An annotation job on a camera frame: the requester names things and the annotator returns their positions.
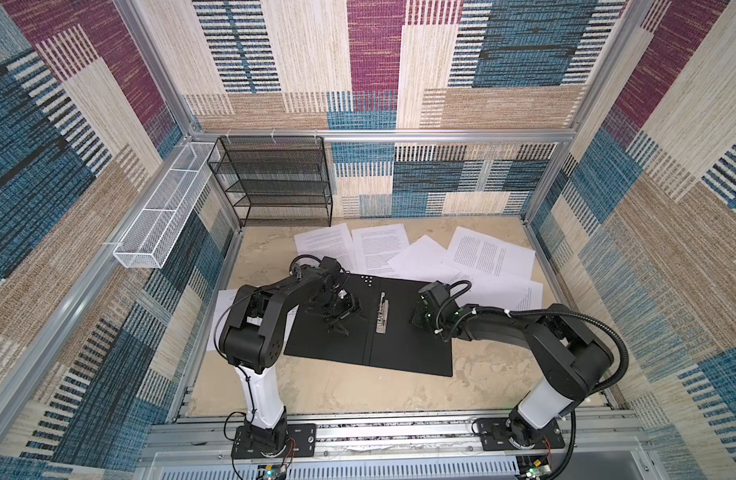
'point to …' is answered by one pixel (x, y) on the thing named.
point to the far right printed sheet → (489, 255)
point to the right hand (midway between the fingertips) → (413, 320)
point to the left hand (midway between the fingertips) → (361, 320)
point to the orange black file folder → (384, 337)
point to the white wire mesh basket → (148, 240)
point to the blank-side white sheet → (422, 260)
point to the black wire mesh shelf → (274, 177)
